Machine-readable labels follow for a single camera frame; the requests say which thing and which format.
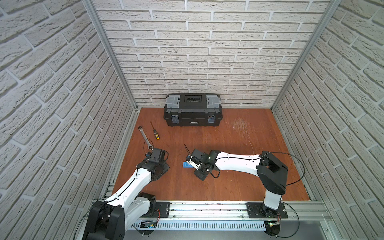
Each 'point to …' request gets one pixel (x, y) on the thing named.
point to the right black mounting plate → (258, 210)
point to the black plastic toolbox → (193, 109)
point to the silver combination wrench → (150, 147)
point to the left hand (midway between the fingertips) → (166, 165)
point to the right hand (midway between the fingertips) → (201, 172)
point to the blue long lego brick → (186, 164)
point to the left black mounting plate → (162, 210)
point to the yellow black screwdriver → (155, 132)
